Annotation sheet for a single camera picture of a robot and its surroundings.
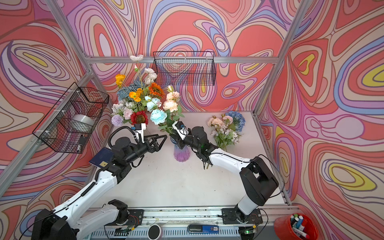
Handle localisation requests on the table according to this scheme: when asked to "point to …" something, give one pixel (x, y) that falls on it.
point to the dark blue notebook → (103, 158)
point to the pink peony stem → (220, 122)
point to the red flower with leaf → (138, 117)
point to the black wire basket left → (67, 126)
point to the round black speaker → (154, 232)
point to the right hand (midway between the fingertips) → (173, 135)
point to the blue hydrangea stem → (238, 120)
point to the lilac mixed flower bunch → (224, 136)
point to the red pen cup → (297, 226)
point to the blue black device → (203, 228)
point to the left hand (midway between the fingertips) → (163, 136)
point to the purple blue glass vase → (181, 155)
